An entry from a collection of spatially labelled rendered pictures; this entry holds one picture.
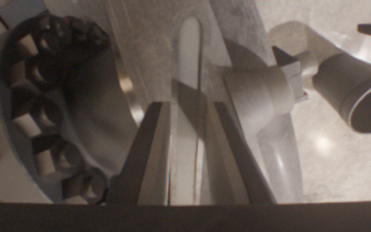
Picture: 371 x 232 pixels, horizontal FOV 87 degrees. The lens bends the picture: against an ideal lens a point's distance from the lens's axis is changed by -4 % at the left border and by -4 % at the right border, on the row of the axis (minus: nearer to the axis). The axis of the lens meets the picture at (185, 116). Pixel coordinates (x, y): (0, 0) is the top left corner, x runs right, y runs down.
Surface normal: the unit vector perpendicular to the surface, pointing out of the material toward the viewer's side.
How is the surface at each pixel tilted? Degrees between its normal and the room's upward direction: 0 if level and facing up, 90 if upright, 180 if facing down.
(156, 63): 30
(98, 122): 26
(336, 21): 0
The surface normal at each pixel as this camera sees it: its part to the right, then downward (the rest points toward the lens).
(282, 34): 0.04, 0.58
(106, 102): -0.25, 0.04
